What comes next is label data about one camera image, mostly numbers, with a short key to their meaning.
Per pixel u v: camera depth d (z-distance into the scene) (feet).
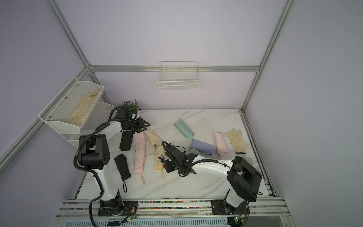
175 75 3.22
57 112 2.27
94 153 1.74
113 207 2.19
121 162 2.85
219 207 2.39
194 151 3.04
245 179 1.43
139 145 3.14
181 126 3.53
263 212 2.41
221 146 3.11
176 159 2.06
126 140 3.31
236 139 3.32
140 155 2.98
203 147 3.19
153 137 3.22
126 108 3.17
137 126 2.88
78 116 2.47
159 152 2.97
